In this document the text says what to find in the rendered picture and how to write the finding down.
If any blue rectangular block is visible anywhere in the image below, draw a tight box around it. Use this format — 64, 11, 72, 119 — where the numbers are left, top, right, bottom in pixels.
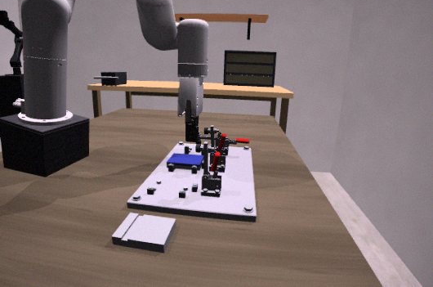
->
167, 153, 203, 171

